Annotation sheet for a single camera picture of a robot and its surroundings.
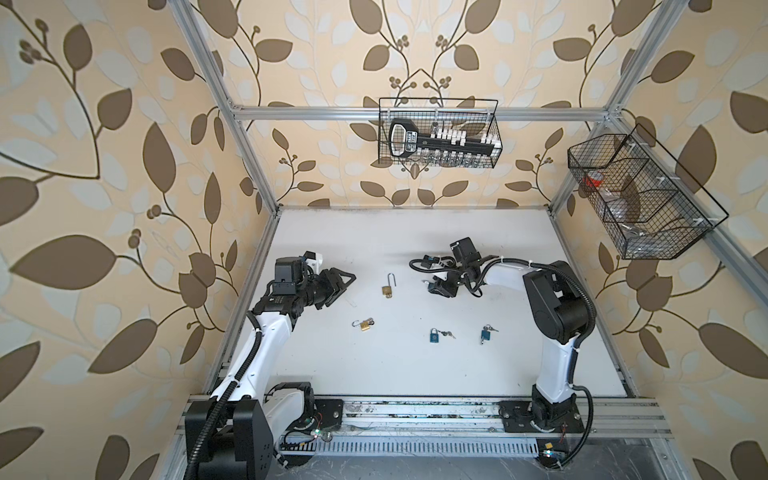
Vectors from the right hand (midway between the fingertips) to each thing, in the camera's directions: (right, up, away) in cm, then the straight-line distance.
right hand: (436, 283), depth 99 cm
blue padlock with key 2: (+14, -13, -11) cm, 22 cm away
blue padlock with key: (-2, -14, -11) cm, 18 cm away
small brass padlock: (-23, -11, -9) cm, 28 cm away
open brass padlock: (-17, -2, -2) cm, 17 cm away
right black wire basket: (+50, +22, -27) cm, 61 cm away
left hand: (-25, +4, -20) cm, 33 cm away
